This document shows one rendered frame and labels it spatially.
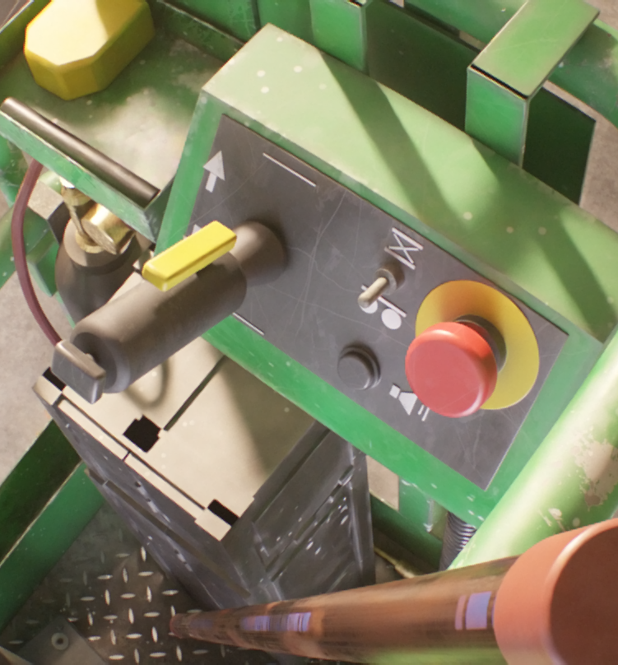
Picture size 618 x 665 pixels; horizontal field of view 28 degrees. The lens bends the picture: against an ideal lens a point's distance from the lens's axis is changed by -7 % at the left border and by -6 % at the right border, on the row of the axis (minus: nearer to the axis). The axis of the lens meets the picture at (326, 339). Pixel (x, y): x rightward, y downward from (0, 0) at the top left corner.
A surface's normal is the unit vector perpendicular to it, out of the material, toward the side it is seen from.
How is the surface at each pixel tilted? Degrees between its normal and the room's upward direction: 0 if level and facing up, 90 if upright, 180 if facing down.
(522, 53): 0
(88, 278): 42
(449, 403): 58
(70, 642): 0
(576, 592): 16
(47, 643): 0
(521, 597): 76
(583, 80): 63
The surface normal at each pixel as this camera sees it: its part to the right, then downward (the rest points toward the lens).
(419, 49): -0.61, 0.74
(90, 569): -0.05, -0.39
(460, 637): -0.94, 0.27
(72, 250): -0.26, -0.23
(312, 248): -0.55, 0.42
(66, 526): 0.79, 0.54
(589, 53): -0.33, -0.01
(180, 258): 0.28, -0.73
